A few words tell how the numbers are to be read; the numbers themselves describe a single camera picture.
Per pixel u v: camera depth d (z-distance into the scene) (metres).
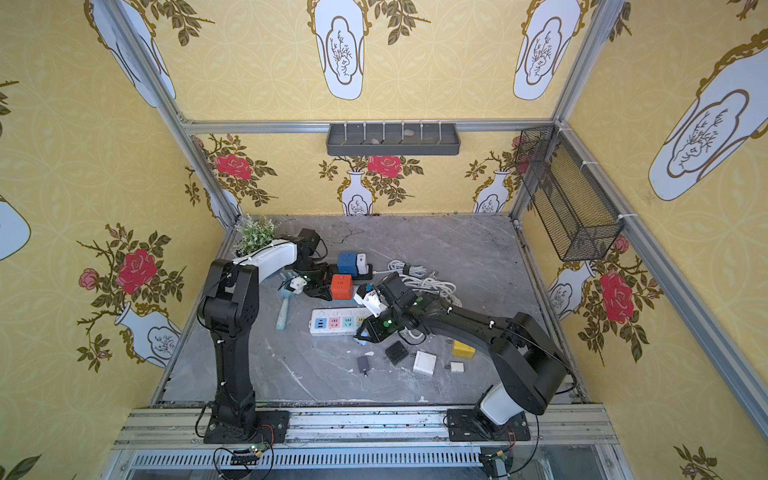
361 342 0.80
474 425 0.66
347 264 0.97
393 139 0.93
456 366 0.82
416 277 1.01
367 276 1.01
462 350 0.82
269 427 0.73
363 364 0.84
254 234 0.92
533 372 0.43
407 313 0.64
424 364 0.82
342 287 0.92
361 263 0.97
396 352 0.84
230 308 0.56
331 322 0.90
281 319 0.92
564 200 0.79
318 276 0.88
